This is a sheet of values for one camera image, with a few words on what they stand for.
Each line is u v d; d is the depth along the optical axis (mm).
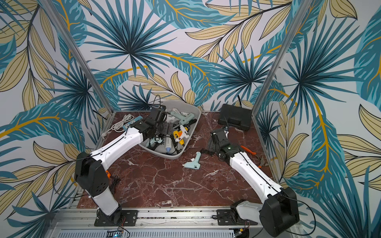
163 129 775
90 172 445
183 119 1064
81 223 732
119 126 1066
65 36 766
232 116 1178
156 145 972
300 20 721
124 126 1066
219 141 616
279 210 395
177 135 984
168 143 972
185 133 990
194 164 902
